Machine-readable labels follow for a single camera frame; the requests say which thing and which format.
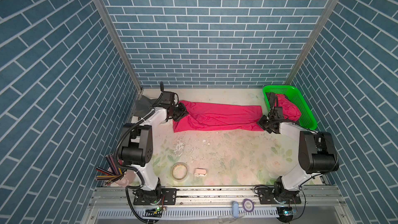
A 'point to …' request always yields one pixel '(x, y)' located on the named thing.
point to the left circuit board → (156, 212)
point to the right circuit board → (284, 213)
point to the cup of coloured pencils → (115, 176)
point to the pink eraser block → (200, 171)
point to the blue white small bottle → (235, 209)
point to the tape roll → (179, 171)
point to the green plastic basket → (307, 120)
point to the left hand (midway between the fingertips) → (189, 111)
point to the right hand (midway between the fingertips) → (258, 120)
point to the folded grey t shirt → (142, 106)
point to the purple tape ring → (253, 204)
